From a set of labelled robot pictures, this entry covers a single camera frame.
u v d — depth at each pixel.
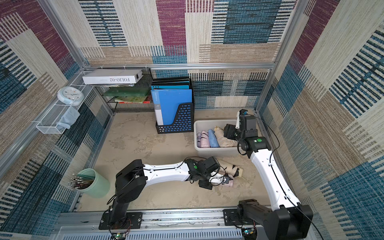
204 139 0.94
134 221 0.73
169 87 0.92
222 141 0.90
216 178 0.70
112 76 0.79
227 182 0.70
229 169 0.85
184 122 0.99
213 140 0.94
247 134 0.57
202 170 0.64
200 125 0.96
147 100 1.00
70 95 0.74
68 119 0.68
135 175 0.54
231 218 0.73
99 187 0.71
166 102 0.90
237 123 0.69
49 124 0.69
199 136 0.97
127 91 1.02
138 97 1.02
